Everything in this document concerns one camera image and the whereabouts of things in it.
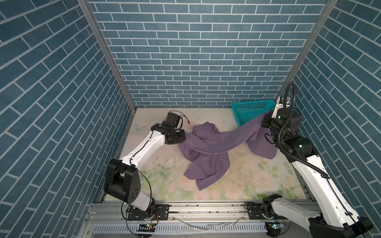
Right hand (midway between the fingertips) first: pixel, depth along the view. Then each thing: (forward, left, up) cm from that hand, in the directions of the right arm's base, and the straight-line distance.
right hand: (273, 111), depth 67 cm
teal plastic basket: (+29, +2, -29) cm, 41 cm away
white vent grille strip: (-44, +38, -39) cm, 70 cm away
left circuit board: (-45, +57, -41) cm, 83 cm away
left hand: (-3, +41, -24) cm, 47 cm away
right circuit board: (-39, -6, -40) cm, 56 cm away
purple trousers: (0, +29, -35) cm, 45 cm away
